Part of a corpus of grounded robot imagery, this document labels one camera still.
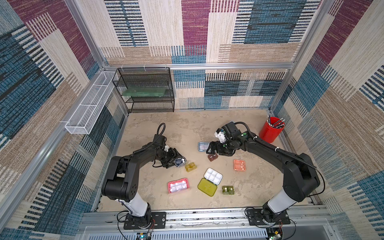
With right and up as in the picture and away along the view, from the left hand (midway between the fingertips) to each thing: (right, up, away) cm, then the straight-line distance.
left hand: (180, 159), depth 92 cm
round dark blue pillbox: (-1, -2, +2) cm, 3 cm away
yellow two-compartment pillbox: (+6, -4, -2) cm, 8 cm away
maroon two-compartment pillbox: (+20, +1, +2) cm, 20 cm away
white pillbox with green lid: (+17, -12, -8) cm, 22 cm away
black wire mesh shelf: (-24, +53, +11) cm, 59 cm away
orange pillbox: (+35, -3, -2) cm, 36 cm away
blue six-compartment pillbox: (+14, +7, +8) cm, 18 cm away
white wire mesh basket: (-59, +23, 0) cm, 63 cm away
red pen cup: (+55, +18, 0) cm, 58 cm away
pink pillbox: (0, -13, -8) cm, 15 cm away
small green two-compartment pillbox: (+27, -14, -10) cm, 32 cm away
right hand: (+20, +4, -6) cm, 22 cm away
